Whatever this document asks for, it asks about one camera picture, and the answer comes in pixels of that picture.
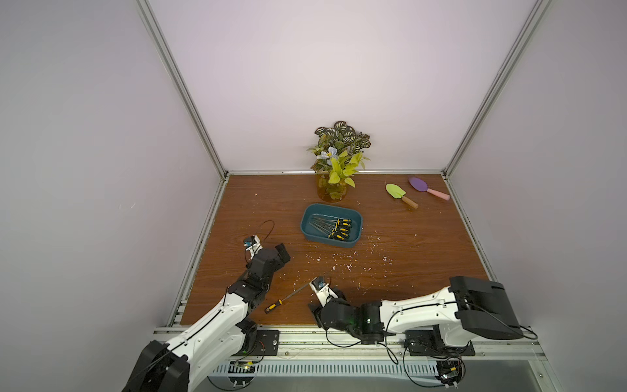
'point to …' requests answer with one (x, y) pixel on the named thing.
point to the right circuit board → (451, 371)
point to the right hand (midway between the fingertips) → (312, 301)
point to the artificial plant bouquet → (339, 152)
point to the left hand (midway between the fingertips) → (278, 249)
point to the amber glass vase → (331, 193)
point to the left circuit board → (241, 373)
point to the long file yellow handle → (272, 306)
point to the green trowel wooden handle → (397, 192)
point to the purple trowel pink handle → (420, 184)
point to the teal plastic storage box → (314, 235)
